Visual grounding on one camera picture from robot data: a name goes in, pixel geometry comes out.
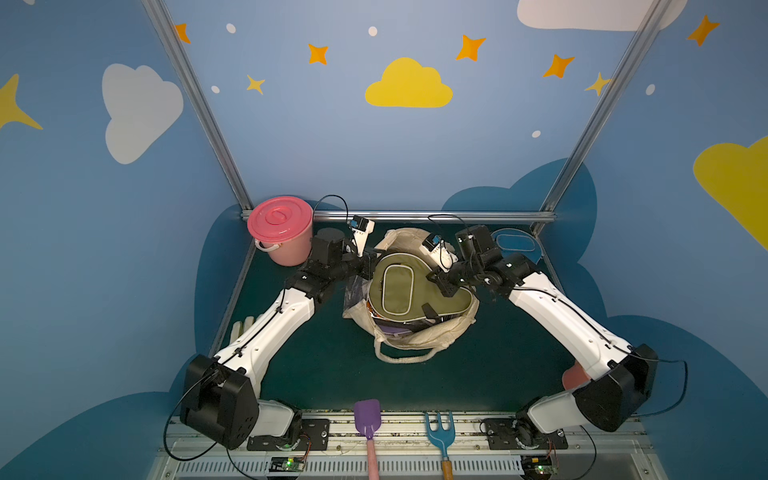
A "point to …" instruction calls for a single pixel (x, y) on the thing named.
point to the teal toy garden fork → (442, 439)
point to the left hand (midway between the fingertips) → (390, 251)
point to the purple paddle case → (391, 330)
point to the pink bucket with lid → (282, 227)
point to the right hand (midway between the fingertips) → (436, 270)
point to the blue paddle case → (516, 240)
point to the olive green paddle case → (399, 288)
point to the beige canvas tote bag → (409, 241)
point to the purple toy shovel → (367, 416)
